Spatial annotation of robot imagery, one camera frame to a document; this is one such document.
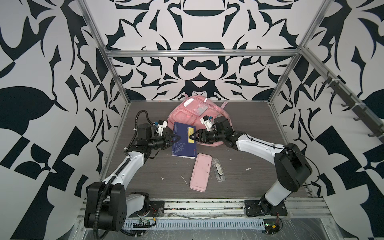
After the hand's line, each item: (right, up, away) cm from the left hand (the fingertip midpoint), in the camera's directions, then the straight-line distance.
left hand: (180, 136), depth 78 cm
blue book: (+2, -6, 0) cm, 6 cm away
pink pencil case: (+10, -22, +5) cm, 24 cm away
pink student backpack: (+7, +16, +30) cm, 34 cm away
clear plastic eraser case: (+20, -20, +7) cm, 29 cm away
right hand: (+7, -1, +2) cm, 7 cm away
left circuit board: (-17, -41, -6) cm, 45 cm away
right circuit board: (+43, -42, -8) cm, 60 cm away
